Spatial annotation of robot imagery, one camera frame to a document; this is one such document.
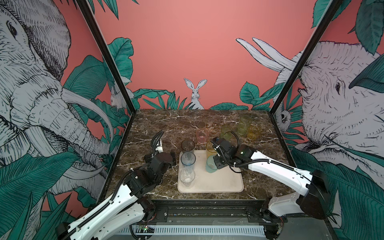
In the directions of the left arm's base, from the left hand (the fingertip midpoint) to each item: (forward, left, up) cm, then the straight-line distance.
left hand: (164, 150), depth 73 cm
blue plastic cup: (+3, -11, -16) cm, 20 cm away
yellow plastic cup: (+24, -58, -18) cm, 65 cm away
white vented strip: (-32, -14, -21) cm, 41 cm away
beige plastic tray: (-9, -32, -23) cm, 41 cm away
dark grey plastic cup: (+9, -11, -10) cm, 17 cm away
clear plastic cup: (-7, -10, -18) cm, 22 cm away
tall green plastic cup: (+25, -50, -13) cm, 57 cm away
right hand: (-2, -26, -7) cm, 27 cm away
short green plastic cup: (+26, -39, -21) cm, 52 cm away
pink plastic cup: (+22, -21, -20) cm, 36 cm away
